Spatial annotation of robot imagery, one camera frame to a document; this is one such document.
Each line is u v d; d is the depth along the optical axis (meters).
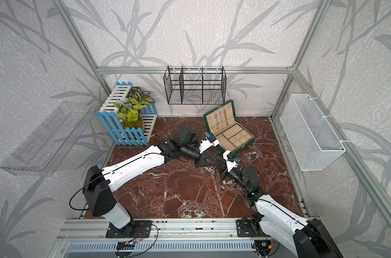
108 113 0.85
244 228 0.72
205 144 0.65
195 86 1.05
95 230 0.76
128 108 0.89
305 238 0.41
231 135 1.02
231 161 0.64
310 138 0.63
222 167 0.69
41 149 0.65
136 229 0.71
